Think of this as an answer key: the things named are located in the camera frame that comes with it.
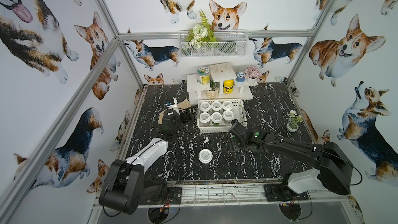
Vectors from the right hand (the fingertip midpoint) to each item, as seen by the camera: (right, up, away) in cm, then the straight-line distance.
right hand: (237, 137), depth 84 cm
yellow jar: (-2, +29, +25) cm, 39 cm away
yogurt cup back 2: (-11, +16, +16) cm, 25 cm away
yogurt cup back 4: (-18, +9, +10) cm, 22 cm away
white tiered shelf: (-6, +30, +23) cm, 38 cm away
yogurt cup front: (-11, +9, +10) cm, 17 cm away
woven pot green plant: (-12, +25, +22) cm, 36 cm away
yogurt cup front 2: (-4, +10, +11) cm, 15 cm away
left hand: (-28, +17, +2) cm, 33 cm away
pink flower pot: (+10, +36, +9) cm, 38 cm away
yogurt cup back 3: (-3, +16, +16) cm, 23 cm away
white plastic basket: (+5, +13, +21) cm, 26 cm away
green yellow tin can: (-19, +35, +12) cm, 42 cm away
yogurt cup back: (-18, +15, +16) cm, 28 cm away
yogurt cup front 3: (-17, -9, -4) cm, 20 cm away
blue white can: (+4, +37, +13) cm, 39 cm away
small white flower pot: (+35, +9, +8) cm, 37 cm away
